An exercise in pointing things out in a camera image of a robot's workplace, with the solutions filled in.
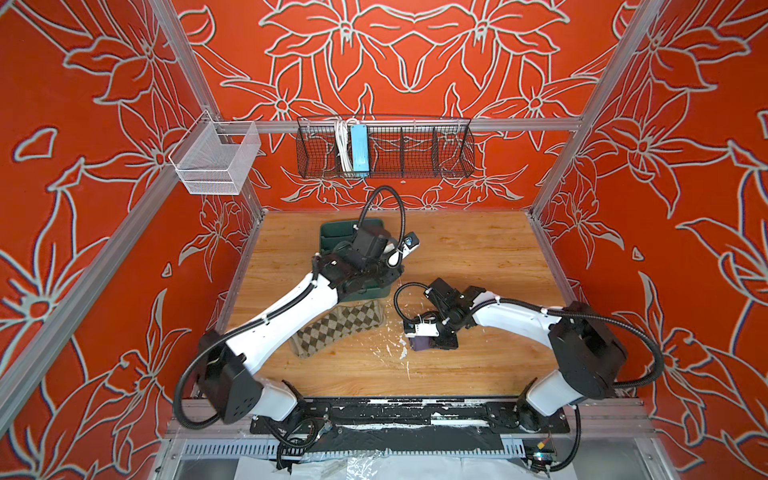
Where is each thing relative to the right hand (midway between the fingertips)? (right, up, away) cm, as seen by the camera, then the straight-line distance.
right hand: (427, 335), depth 86 cm
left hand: (-10, +25, -9) cm, 28 cm away
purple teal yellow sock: (-3, -1, -5) cm, 5 cm away
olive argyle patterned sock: (-25, +4, +3) cm, 25 cm away
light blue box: (-20, +56, +4) cm, 60 cm away
